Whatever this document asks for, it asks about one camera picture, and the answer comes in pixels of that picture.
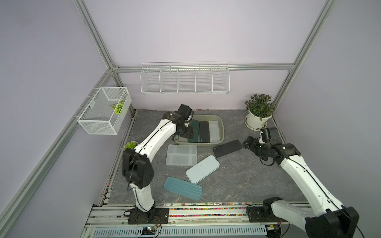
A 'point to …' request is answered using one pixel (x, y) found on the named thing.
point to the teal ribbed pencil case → (183, 187)
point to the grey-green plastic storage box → (182, 141)
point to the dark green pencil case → (195, 125)
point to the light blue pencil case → (202, 169)
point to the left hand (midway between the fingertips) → (186, 134)
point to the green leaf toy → (118, 106)
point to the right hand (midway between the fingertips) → (248, 145)
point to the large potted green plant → (260, 109)
